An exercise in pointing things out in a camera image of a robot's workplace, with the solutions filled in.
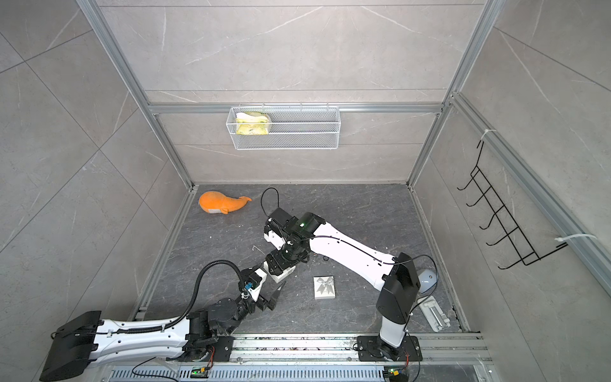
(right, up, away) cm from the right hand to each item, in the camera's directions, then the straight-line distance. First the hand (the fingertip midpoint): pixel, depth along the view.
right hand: (282, 265), depth 74 cm
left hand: (-3, -1, -1) cm, 3 cm away
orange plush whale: (-33, +20, +29) cm, 48 cm away
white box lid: (-1, -3, -4) cm, 5 cm away
